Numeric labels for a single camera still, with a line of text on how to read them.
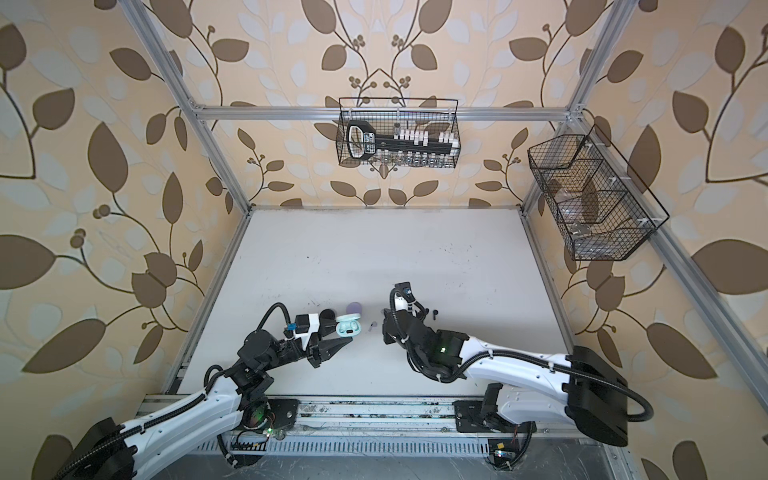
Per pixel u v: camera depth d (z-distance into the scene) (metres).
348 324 0.69
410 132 0.82
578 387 0.42
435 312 0.89
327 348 0.65
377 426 0.74
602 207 0.73
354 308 0.94
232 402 0.58
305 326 0.60
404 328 0.55
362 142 0.85
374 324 0.90
